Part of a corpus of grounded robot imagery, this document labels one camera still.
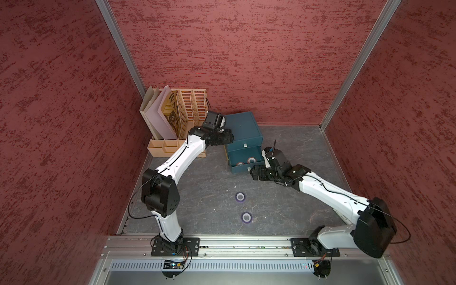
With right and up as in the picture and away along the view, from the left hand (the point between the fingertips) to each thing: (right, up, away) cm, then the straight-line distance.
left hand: (228, 141), depth 86 cm
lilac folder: (-40, +13, +5) cm, 42 cm away
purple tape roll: (+6, -29, +2) cm, 30 cm away
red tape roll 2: (+5, -12, +6) cm, 15 cm away
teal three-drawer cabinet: (+9, -5, +2) cm, 10 cm away
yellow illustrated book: (-34, +17, +12) cm, 40 cm away
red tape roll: (+12, -10, +9) cm, 18 cm away
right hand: (+14, -17, -2) cm, 22 cm away
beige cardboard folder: (-43, +24, +7) cm, 50 cm away
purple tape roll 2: (+9, -37, -3) cm, 38 cm away
